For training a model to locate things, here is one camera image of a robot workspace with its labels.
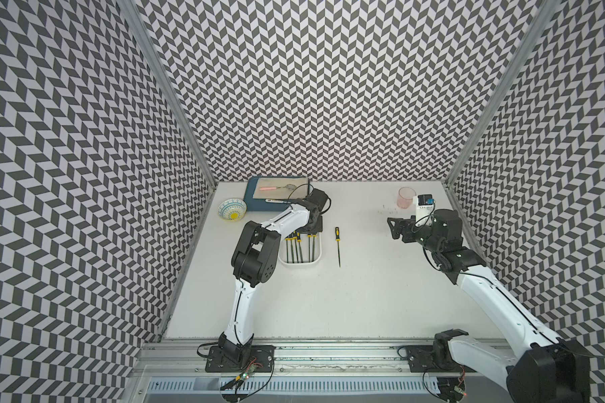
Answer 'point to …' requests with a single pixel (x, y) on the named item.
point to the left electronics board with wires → (228, 391)
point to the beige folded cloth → (299, 185)
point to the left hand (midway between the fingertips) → (310, 228)
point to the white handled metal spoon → (275, 201)
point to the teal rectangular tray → (252, 204)
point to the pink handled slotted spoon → (274, 188)
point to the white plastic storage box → (307, 251)
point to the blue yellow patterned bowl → (232, 209)
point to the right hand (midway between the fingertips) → (399, 222)
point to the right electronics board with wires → (452, 389)
